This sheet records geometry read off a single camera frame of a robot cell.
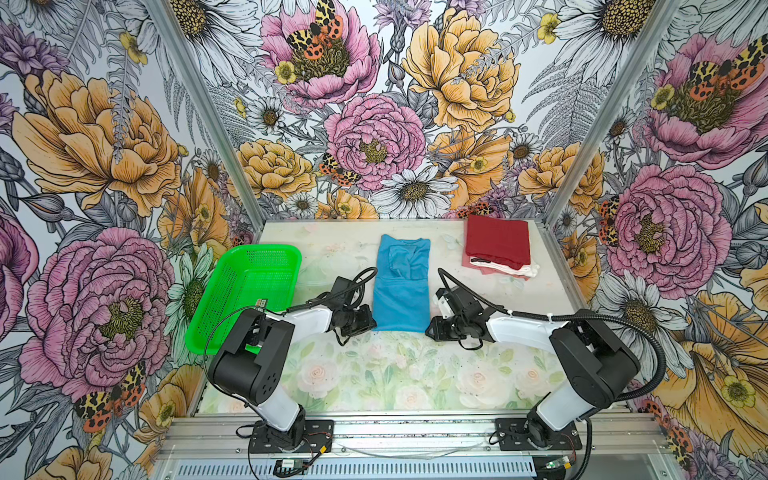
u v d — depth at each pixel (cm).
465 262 109
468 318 72
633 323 84
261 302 98
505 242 111
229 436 76
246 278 105
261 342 51
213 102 89
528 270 104
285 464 71
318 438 73
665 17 72
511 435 74
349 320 80
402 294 99
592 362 46
